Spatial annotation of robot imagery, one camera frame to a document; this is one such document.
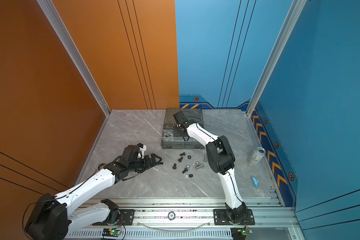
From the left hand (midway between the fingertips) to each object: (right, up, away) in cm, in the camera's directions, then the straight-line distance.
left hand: (157, 160), depth 83 cm
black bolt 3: (+9, -6, +7) cm, 13 cm away
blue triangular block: (+54, -12, 0) cm, 56 cm away
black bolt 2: (+12, -2, +11) cm, 17 cm away
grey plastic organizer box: (+6, +10, +19) cm, 23 cm away
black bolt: (+14, +1, +12) cm, 19 cm away
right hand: (+10, +15, +17) cm, 25 cm away
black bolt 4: (+15, -8, +6) cm, 18 cm away
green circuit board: (-20, -32, -12) cm, 39 cm away
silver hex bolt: (+23, -5, +9) cm, 25 cm away
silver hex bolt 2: (+28, -2, +10) cm, 30 cm away
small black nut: (+19, -10, +4) cm, 22 cm away
